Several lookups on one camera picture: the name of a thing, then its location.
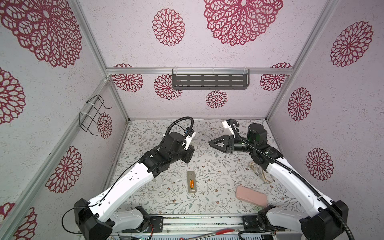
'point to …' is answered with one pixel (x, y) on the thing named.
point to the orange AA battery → (192, 183)
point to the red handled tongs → (220, 232)
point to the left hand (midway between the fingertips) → (190, 149)
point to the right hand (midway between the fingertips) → (211, 143)
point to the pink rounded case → (251, 195)
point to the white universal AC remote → (190, 175)
